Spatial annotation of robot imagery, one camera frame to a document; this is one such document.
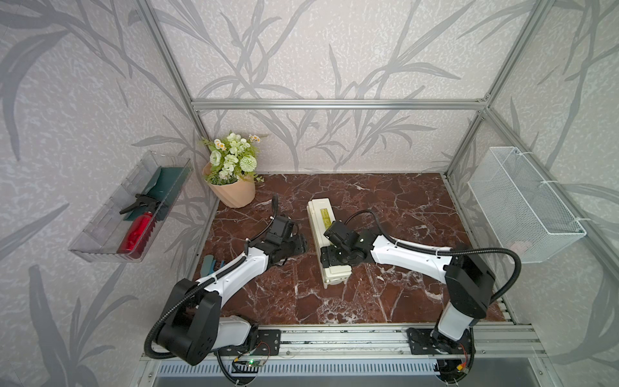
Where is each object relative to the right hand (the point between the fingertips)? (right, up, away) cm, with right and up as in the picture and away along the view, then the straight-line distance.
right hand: (328, 258), depth 84 cm
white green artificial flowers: (-35, +36, +3) cm, 50 cm away
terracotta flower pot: (-38, +23, +15) cm, 46 cm away
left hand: (-9, +4, +4) cm, 11 cm away
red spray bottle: (-47, +14, -25) cm, 55 cm away
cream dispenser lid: (-3, +14, +9) cm, 17 cm away
